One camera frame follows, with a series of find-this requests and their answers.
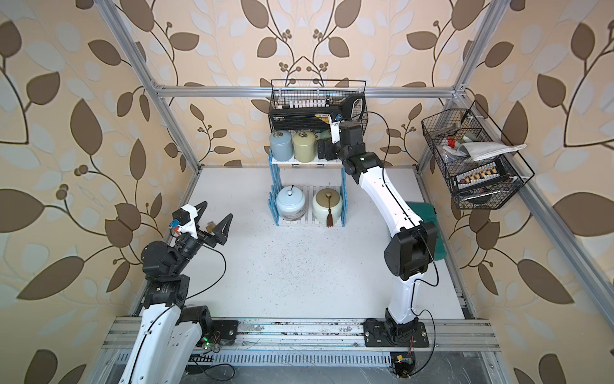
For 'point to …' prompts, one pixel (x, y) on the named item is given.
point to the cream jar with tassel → (327, 206)
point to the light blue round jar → (291, 203)
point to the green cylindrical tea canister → (324, 134)
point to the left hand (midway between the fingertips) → (217, 208)
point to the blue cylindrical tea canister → (282, 147)
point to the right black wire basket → (445, 130)
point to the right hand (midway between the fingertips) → (331, 138)
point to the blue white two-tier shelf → (276, 182)
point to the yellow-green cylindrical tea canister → (305, 146)
